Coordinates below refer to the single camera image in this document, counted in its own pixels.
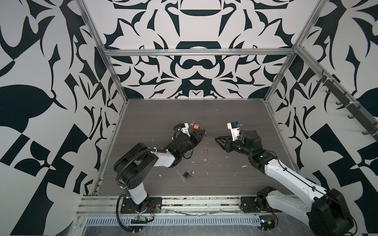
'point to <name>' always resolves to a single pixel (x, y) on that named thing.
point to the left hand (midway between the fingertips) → (206, 129)
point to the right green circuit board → (267, 221)
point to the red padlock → (196, 126)
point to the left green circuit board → (139, 220)
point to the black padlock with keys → (189, 174)
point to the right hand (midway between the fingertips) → (217, 138)
